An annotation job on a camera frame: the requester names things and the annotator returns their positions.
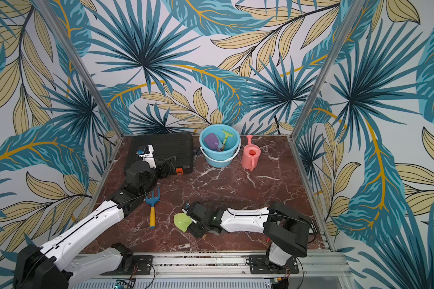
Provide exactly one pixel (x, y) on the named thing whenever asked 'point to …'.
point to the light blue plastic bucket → (219, 159)
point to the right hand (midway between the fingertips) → (195, 223)
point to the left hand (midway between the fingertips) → (167, 161)
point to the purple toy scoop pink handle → (213, 141)
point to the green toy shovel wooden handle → (182, 221)
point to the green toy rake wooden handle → (226, 134)
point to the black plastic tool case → (179, 146)
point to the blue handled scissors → (197, 151)
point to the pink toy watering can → (251, 154)
